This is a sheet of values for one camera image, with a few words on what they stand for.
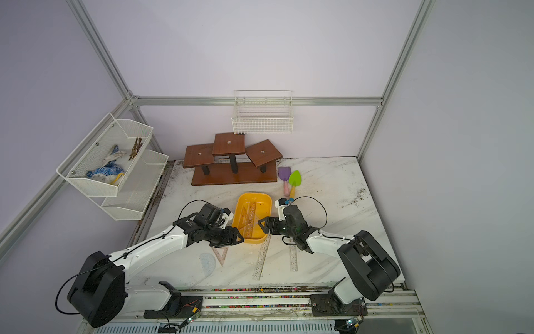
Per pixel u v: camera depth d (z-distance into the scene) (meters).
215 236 0.70
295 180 1.12
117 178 0.72
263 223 0.80
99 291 0.41
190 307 0.73
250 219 0.96
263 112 0.96
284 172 1.15
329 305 0.73
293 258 0.86
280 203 0.82
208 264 0.84
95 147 0.73
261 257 0.86
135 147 0.82
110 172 0.71
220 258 0.86
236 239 0.76
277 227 0.78
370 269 0.44
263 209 1.00
